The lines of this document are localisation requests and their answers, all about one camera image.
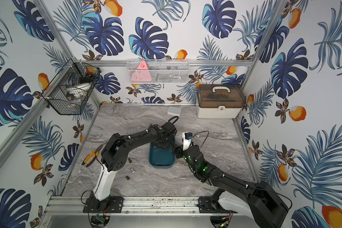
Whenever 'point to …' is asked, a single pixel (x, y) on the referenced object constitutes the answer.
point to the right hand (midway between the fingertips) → (177, 140)
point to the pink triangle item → (142, 74)
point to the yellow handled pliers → (91, 157)
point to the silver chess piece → (132, 170)
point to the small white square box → (174, 110)
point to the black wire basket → (68, 93)
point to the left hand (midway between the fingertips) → (164, 143)
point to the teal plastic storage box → (160, 157)
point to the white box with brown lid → (220, 100)
